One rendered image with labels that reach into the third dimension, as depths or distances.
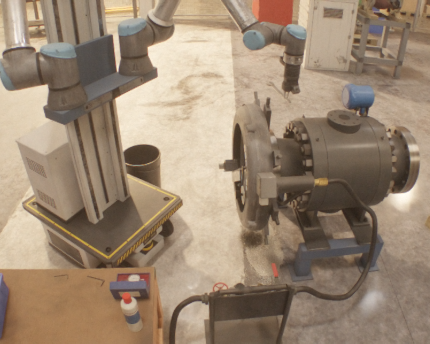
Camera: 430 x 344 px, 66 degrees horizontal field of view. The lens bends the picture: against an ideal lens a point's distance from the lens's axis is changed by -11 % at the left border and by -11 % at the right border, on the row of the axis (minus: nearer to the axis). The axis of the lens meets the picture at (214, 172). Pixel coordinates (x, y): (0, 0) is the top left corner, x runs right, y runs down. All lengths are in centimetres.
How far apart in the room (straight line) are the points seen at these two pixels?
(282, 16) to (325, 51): 176
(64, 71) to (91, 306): 104
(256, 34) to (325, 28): 427
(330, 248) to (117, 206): 137
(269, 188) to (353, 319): 100
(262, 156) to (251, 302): 71
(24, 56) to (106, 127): 75
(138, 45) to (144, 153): 127
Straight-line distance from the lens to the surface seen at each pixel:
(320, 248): 226
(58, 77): 164
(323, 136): 210
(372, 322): 234
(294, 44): 163
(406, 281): 263
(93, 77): 194
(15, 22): 173
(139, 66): 195
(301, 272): 238
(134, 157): 299
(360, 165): 213
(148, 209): 237
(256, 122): 194
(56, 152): 215
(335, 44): 588
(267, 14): 725
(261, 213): 195
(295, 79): 171
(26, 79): 165
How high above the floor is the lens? 185
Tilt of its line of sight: 35 degrees down
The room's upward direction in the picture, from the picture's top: straight up
